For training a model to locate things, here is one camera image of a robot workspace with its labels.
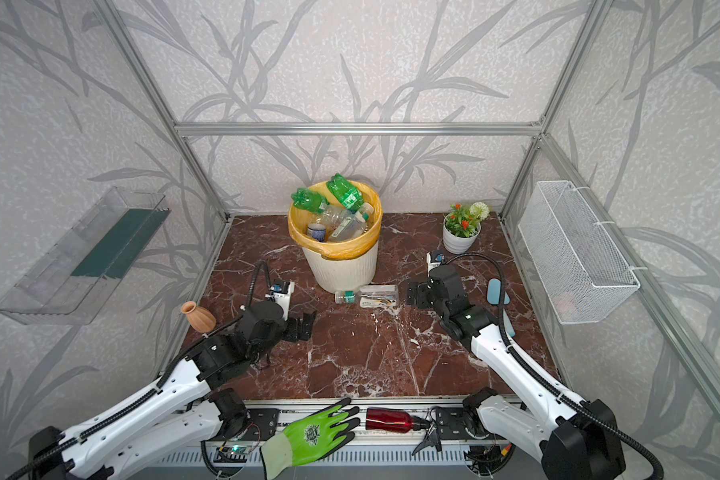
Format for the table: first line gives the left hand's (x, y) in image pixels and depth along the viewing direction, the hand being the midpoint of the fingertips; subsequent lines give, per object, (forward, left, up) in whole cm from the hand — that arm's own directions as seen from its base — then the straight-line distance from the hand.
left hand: (306, 302), depth 78 cm
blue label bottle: (+23, 0, +1) cm, 23 cm away
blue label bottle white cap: (+23, -5, +9) cm, 25 cm away
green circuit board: (-31, +15, -16) cm, 38 cm away
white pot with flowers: (+29, -47, -12) cm, 56 cm away
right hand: (+9, -32, +1) cm, 33 cm away
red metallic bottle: (-25, -23, -11) cm, 36 cm away
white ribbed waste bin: (+10, -8, -3) cm, 14 cm away
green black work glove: (-29, -3, -14) cm, 33 cm away
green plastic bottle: (+24, +1, +14) cm, 28 cm away
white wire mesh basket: (-1, -61, +20) cm, 64 cm away
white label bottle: (+20, -10, +7) cm, 24 cm away
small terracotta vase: (-1, +32, -8) cm, 33 cm away
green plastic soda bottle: (+31, -9, +10) cm, 34 cm away
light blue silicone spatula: (+8, -55, -11) cm, 56 cm away
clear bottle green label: (+10, -16, -16) cm, 25 cm away
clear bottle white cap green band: (+26, -15, +7) cm, 31 cm away
